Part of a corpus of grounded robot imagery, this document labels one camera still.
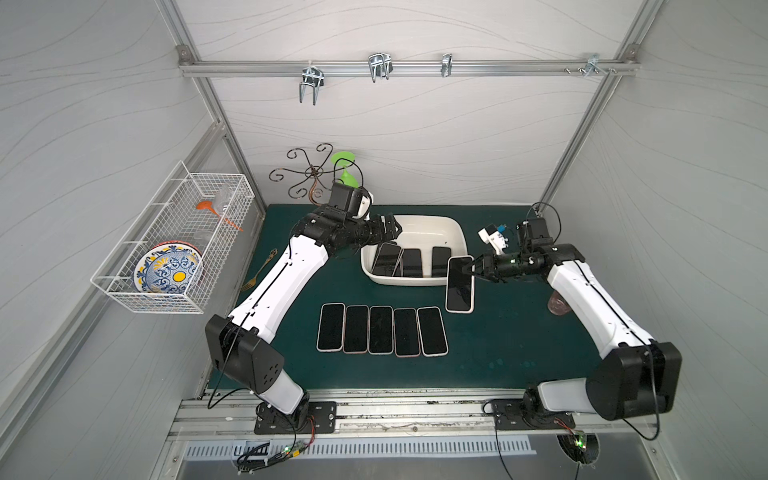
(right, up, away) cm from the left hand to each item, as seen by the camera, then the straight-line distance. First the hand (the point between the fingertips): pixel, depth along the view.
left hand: (391, 233), depth 76 cm
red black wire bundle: (-32, -53, -7) cm, 62 cm away
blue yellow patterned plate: (-47, -7, -14) cm, 50 cm away
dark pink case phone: (+18, -13, +1) cm, 23 cm away
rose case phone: (-11, -29, +12) cm, 33 cm away
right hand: (+20, -10, +3) cm, 22 cm away
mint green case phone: (-3, -29, +13) cm, 32 cm away
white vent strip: (+14, -51, -5) cm, 53 cm away
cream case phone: (+12, -29, +13) cm, 34 cm away
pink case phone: (+4, -29, +12) cm, 32 cm away
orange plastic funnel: (-48, +7, +1) cm, 49 cm away
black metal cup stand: (-23, +18, +13) cm, 32 cm away
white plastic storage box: (+11, +1, +37) cm, 38 cm away
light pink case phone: (-18, -28, +13) cm, 36 cm away
